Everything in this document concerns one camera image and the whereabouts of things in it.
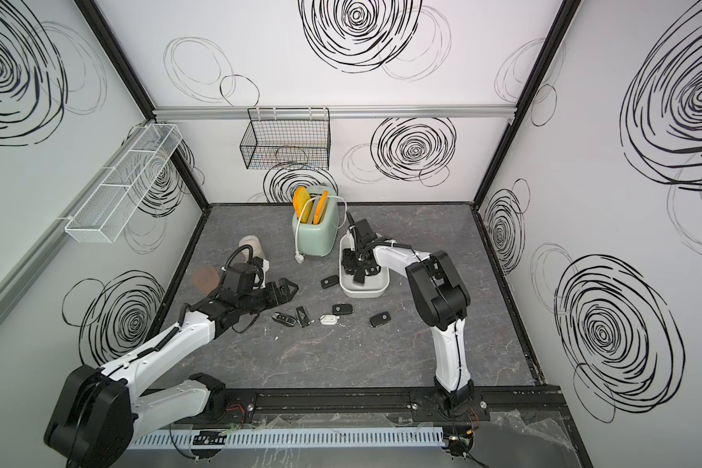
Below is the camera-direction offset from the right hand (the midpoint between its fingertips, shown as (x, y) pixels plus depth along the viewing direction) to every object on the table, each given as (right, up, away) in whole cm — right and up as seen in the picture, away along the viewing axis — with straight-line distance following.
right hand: (347, 261), depth 99 cm
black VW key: (-6, -6, -2) cm, 9 cm away
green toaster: (-10, +7, -2) cm, 12 cm away
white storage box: (+9, -8, -3) cm, 12 cm away
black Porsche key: (-19, -16, -10) cm, 27 cm away
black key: (+10, -16, -11) cm, 22 cm away
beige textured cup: (-31, +6, -2) cm, 31 cm away
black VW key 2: (-1, -14, -9) cm, 17 cm away
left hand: (-17, -7, -15) cm, 24 cm away
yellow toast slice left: (-15, +19, -6) cm, 25 cm away
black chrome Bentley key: (-14, -16, -10) cm, 23 cm away
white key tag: (-6, -17, -10) cm, 21 cm away
